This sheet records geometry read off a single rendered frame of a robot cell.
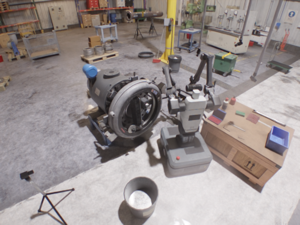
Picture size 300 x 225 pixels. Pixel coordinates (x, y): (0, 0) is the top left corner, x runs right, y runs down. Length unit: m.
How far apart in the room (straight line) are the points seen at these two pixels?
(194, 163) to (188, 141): 0.27
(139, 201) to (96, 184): 0.60
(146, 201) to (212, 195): 0.76
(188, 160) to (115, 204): 0.93
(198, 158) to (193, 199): 0.45
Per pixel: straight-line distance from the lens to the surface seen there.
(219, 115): 2.11
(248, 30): 7.61
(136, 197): 1.69
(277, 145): 1.99
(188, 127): 1.67
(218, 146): 2.14
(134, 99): 1.61
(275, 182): 2.44
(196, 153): 1.88
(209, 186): 2.00
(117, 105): 1.55
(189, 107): 1.50
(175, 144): 1.91
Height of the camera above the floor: 1.70
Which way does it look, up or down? 38 degrees down
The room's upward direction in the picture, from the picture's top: straight up
